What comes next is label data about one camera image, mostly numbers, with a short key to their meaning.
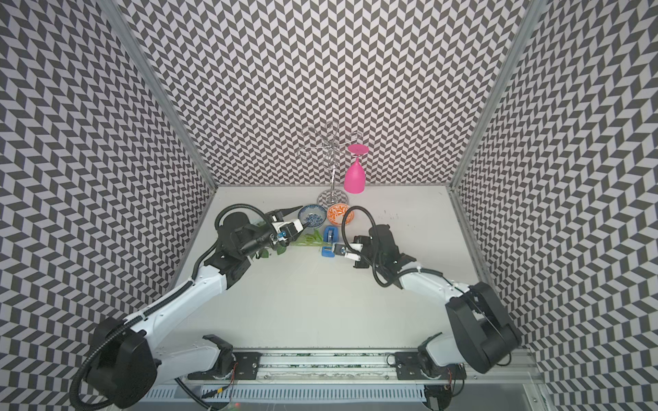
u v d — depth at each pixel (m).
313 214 1.05
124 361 0.39
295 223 0.60
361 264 0.76
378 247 0.65
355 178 0.89
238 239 0.58
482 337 0.42
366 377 0.72
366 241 0.78
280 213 0.66
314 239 0.83
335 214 1.05
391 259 0.66
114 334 0.39
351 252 0.73
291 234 0.59
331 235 0.96
